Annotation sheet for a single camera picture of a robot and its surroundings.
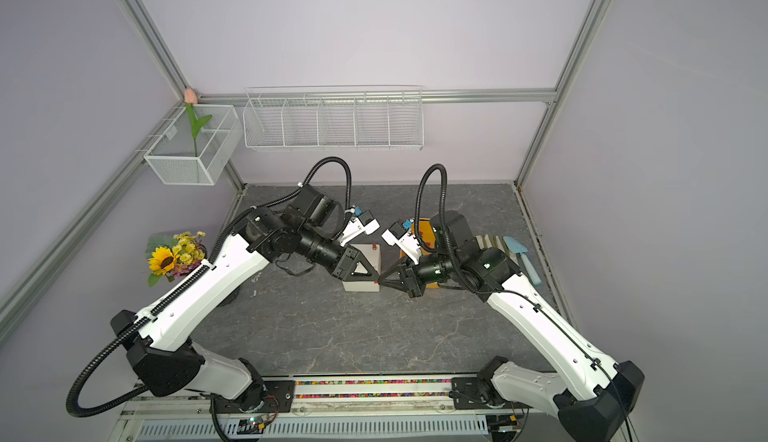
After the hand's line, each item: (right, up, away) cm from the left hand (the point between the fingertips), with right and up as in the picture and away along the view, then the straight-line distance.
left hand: (372, 280), depth 61 cm
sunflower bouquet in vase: (-48, +4, +10) cm, 50 cm away
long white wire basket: (-16, +46, +40) cm, 63 cm away
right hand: (+2, -1, +3) cm, 4 cm away
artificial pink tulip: (-56, +41, +30) cm, 76 cm away
